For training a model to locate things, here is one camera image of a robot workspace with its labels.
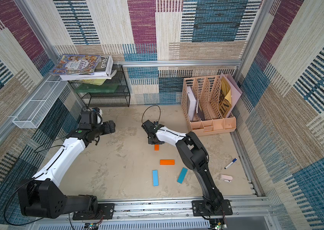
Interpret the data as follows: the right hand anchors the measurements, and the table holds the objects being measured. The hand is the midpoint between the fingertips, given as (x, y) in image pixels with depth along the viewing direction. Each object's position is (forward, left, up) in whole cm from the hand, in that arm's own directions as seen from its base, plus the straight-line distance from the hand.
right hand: (155, 139), depth 100 cm
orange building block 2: (-17, -8, +1) cm, 18 cm away
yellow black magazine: (+19, -48, +17) cm, 55 cm away
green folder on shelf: (+27, +33, +24) cm, 49 cm away
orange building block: (-6, -1, -1) cm, 6 cm away
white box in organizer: (+17, -25, +18) cm, 35 cm away
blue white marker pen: (-16, -49, -1) cm, 52 cm away
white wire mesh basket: (-3, +58, +34) cm, 67 cm away
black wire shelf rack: (+36, +28, +6) cm, 46 cm away
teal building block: (-24, -17, -1) cm, 29 cm away
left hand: (-1, +26, +19) cm, 33 cm away
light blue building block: (-26, -1, 0) cm, 26 cm away
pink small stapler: (-27, -41, +2) cm, 49 cm away
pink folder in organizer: (+15, -50, +29) cm, 60 cm away
